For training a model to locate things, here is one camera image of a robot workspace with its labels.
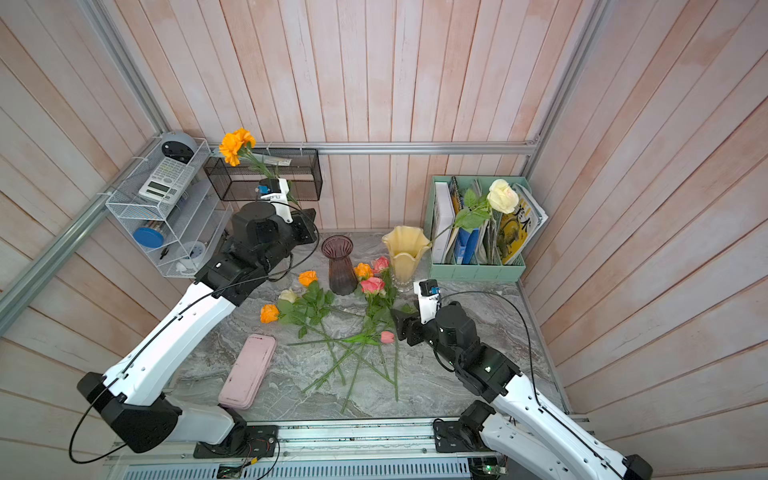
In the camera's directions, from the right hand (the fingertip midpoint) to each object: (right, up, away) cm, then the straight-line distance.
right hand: (402, 304), depth 72 cm
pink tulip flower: (-10, -13, +18) cm, 24 cm away
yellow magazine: (+41, +22, +26) cm, 53 cm away
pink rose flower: (-8, +2, +23) cm, 25 cm away
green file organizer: (+21, +12, +26) cm, 36 cm away
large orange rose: (-41, -6, +20) cm, 46 cm away
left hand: (-20, +21, -4) cm, 30 cm away
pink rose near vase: (-5, +10, +32) cm, 34 cm away
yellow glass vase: (+3, +16, +22) cm, 27 cm away
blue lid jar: (-66, +17, +4) cm, 69 cm away
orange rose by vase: (-11, +8, +31) cm, 34 cm away
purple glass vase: (-18, +5, +23) cm, 29 cm away
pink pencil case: (-43, -20, +10) cm, 49 cm away
